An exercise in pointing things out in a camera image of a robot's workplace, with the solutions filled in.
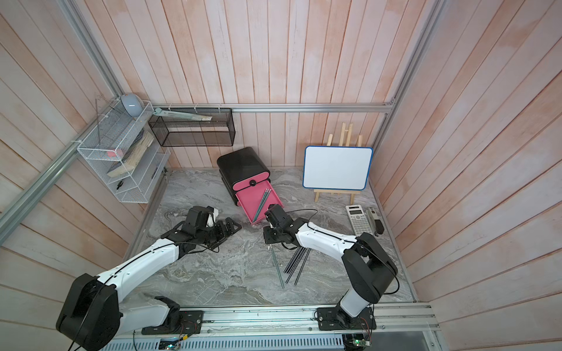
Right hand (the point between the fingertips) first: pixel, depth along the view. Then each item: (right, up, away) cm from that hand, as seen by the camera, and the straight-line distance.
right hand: (267, 233), depth 89 cm
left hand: (-13, +1, -5) cm, 13 cm away
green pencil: (-3, +12, +9) cm, 15 cm away
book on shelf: (-50, +31, -9) cm, 59 cm away
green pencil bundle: (+4, -13, -3) cm, 14 cm away
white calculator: (+41, +4, +9) cm, 43 cm away
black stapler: (+48, +3, +6) cm, 49 cm away
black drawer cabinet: (-18, +31, +33) cm, 49 cm away
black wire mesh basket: (-47, +46, +15) cm, 68 cm away
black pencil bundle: (+11, -11, -2) cm, 16 cm away
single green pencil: (-3, +12, +9) cm, 15 cm away
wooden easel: (+32, +38, +4) cm, 50 cm away
